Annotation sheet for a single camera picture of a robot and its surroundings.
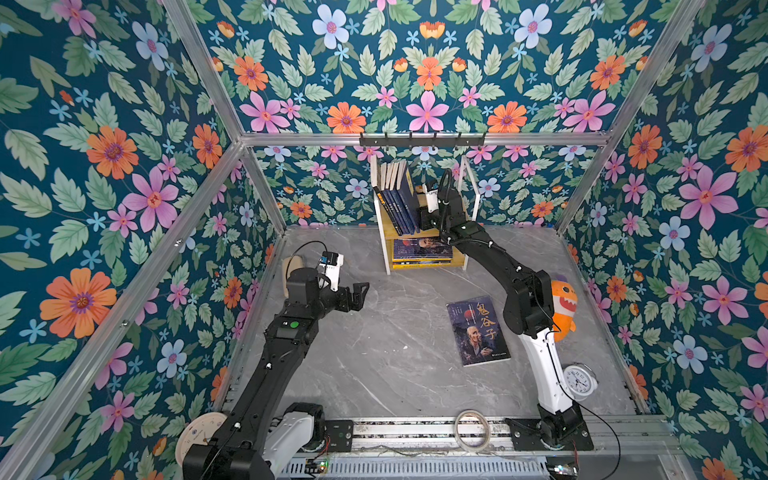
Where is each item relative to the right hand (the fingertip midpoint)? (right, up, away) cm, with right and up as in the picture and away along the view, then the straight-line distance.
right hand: (422, 205), depth 97 cm
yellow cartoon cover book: (0, -19, +5) cm, 20 cm away
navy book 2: (-7, -1, -17) cm, 19 cm away
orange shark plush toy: (+43, -32, -8) cm, 54 cm away
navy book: (-9, -4, -14) cm, 17 cm away
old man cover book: (0, -14, +5) cm, 15 cm away
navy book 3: (-6, -1, -17) cm, 18 cm away
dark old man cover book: (+17, -40, -6) cm, 44 cm away
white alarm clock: (+42, -51, -18) cm, 68 cm away
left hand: (-18, -22, -20) cm, 35 cm away
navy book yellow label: (-10, -4, -15) cm, 19 cm away
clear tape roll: (+12, -62, -21) cm, 66 cm away
